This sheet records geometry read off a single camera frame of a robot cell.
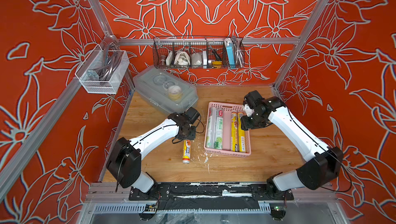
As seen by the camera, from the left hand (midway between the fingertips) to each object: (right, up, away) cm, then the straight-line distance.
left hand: (191, 134), depth 84 cm
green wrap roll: (+12, +1, +7) cm, 14 cm away
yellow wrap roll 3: (+26, 0, +8) cm, 27 cm away
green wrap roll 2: (+17, 0, +8) cm, 19 cm away
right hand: (+28, +6, -6) cm, 29 cm away
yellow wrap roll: (-2, -6, -8) cm, 11 cm away
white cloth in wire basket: (-6, +44, +6) cm, 45 cm away
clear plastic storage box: (-16, +25, +10) cm, 32 cm away
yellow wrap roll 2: (+30, -1, +6) cm, 31 cm away
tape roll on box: (-11, +24, +11) cm, 28 cm away
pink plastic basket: (+24, +14, +17) cm, 33 cm away
